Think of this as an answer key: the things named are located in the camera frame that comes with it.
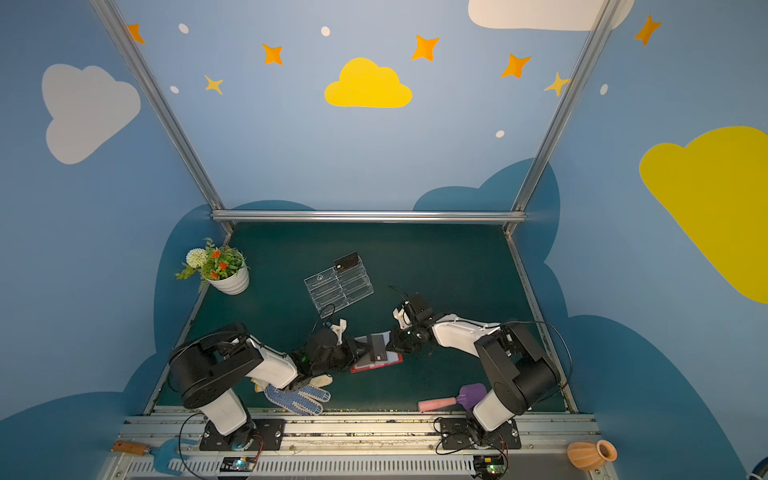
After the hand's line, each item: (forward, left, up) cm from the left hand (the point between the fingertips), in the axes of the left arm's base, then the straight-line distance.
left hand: (378, 350), depth 85 cm
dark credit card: (+2, 0, -3) cm, 3 cm away
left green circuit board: (-28, +33, -3) cm, 43 cm away
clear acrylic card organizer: (+21, +14, 0) cm, 25 cm away
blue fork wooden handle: (-26, +51, -3) cm, 57 cm away
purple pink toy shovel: (-12, -25, -1) cm, 27 cm away
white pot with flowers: (+21, +49, +10) cm, 54 cm away
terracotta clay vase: (-25, -47, +7) cm, 54 cm away
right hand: (+3, -4, -3) cm, 6 cm away
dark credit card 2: (+28, +12, +5) cm, 31 cm away
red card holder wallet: (-3, +5, -1) cm, 6 cm away
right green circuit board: (-27, -28, -4) cm, 39 cm away
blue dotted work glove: (-13, +20, -3) cm, 24 cm away
